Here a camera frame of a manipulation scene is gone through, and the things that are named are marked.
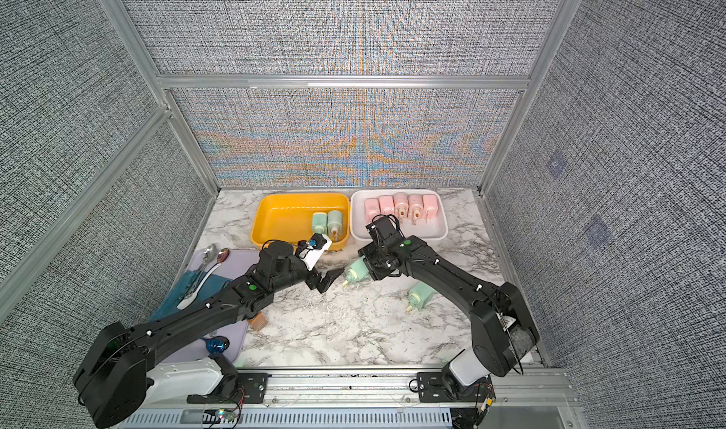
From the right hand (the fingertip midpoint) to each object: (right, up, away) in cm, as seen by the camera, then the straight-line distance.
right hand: (357, 252), depth 84 cm
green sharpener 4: (+18, -13, -1) cm, 22 cm away
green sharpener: (-8, +8, +17) cm, 20 cm away
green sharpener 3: (0, -5, -2) cm, 5 cm away
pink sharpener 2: (+11, +15, +23) cm, 29 cm away
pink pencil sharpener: (+27, +14, +21) cm, 37 cm away
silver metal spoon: (-51, -3, +14) cm, 53 cm away
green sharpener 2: (-14, +8, +16) cm, 23 cm away
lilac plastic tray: (-44, -7, +13) cm, 47 cm away
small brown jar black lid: (-30, -21, +1) cm, 36 cm away
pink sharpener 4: (+21, +14, +21) cm, 33 cm away
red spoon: (-47, -3, +14) cm, 49 cm away
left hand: (-6, 0, -5) cm, 8 cm away
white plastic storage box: (+29, +5, +22) cm, 37 cm away
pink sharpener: (+5, +14, +20) cm, 25 cm away
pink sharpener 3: (+16, +14, +22) cm, 31 cm away
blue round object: (-40, -26, -2) cm, 48 cm away
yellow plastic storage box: (-27, +10, +26) cm, 39 cm away
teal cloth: (-56, -12, +9) cm, 58 cm away
